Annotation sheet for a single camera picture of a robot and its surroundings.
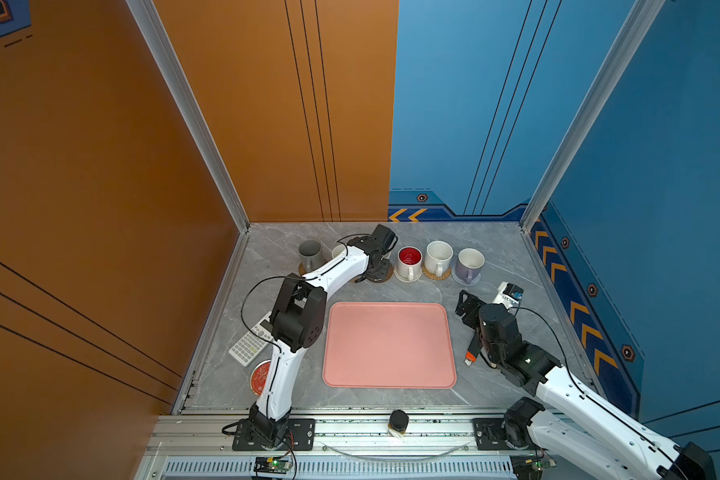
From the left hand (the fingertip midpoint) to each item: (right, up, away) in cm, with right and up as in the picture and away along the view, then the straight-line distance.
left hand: (376, 267), depth 99 cm
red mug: (+11, 0, -1) cm, 11 cm away
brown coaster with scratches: (0, -1, -12) cm, 12 cm away
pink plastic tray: (+4, -23, -10) cm, 25 cm away
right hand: (+24, -8, -19) cm, 32 cm away
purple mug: (+33, +1, +5) cm, 33 cm away
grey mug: (-21, +4, -2) cm, 22 cm away
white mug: (+22, +3, +6) cm, 23 cm away
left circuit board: (-26, -46, -28) cm, 60 cm away
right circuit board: (+36, -46, -28) cm, 65 cm away
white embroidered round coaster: (+10, -5, +1) cm, 11 cm away
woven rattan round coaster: (+20, -3, +3) cm, 20 cm away
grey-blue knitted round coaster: (+30, -5, +2) cm, 30 cm away
